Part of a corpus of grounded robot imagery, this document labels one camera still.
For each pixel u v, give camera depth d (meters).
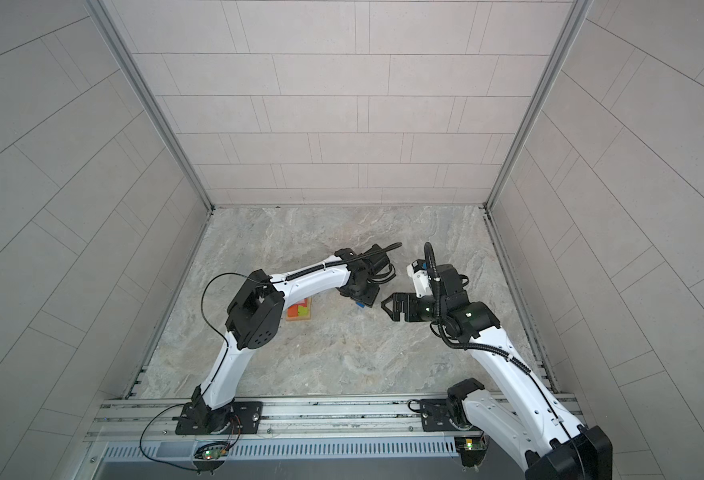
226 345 0.56
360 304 0.91
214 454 0.63
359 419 0.72
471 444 0.69
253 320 0.52
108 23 0.73
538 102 0.87
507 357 0.46
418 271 0.68
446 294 0.57
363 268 0.68
